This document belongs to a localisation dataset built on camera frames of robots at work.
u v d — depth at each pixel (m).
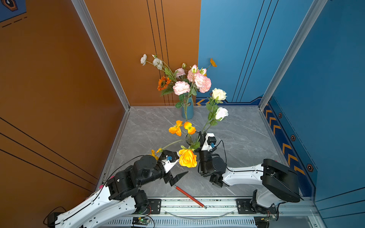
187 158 0.48
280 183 0.44
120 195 0.45
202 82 0.60
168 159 0.51
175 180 0.55
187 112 1.12
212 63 0.89
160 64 0.92
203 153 0.63
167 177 0.55
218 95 0.67
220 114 0.57
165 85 0.77
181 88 0.60
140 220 0.71
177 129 0.58
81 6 0.69
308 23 0.74
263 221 0.70
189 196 0.76
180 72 0.90
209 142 0.58
